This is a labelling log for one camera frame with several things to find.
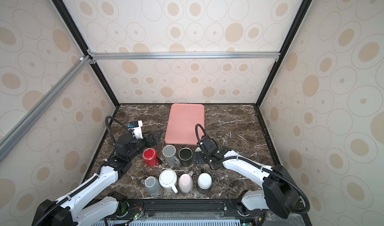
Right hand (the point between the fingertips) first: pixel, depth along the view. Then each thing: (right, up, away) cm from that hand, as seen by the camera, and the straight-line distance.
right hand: (201, 157), depth 85 cm
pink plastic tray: (-12, +22, +24) cm, 35 cm away
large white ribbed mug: (-17, -9, -9) cm, 21 cm away
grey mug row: (-18, +4, -3) cm, 19 cm away
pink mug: (-8, -9, -12) cm, 17 cm away
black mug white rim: (-9, +2, -1) cm, 9 cm away
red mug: (-29, +1, -2) cm, 29 cm away
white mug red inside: (-2, +4, +2) cm, 5 cm away
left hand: (-21, +16, -8) cm, 28 cm away
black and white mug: (+1, -10, -11) cm, 15 cm away
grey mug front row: (-24, -10, -13) cm, 29 cm away
